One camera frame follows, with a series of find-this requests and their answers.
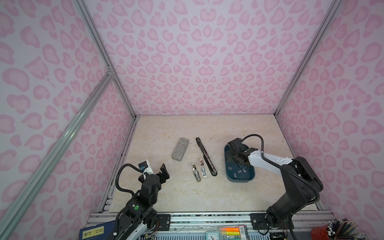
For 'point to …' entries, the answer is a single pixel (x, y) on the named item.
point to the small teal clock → (212, 235)
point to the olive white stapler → (196, 173)
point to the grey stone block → (180, 149)
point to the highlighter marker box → (233, 232)
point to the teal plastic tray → (239, 172)
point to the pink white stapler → (203, 168)
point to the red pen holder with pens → (340, 229)
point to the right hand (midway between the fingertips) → (232, 156)
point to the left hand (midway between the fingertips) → (158, 165)
